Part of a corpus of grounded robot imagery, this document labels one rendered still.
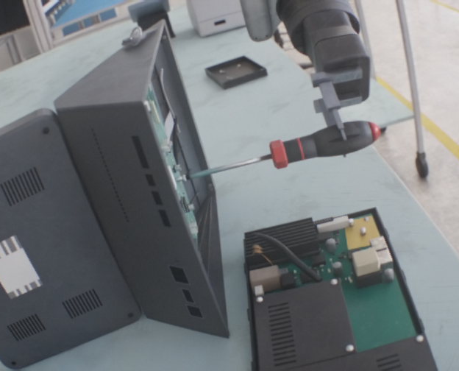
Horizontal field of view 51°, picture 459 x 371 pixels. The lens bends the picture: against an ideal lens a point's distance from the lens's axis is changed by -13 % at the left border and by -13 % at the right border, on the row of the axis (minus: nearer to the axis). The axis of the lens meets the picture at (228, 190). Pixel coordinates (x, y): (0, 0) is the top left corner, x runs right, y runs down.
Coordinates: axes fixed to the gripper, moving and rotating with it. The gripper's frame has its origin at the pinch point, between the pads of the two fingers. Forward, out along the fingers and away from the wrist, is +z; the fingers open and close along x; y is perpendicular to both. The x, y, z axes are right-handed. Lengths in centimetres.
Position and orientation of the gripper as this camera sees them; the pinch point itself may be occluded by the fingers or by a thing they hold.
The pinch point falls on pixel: (344, 147)
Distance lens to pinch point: 45.8
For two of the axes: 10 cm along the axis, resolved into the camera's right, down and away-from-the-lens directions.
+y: 9.7, -2.4, -0.7
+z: 1.8, 8.7, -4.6
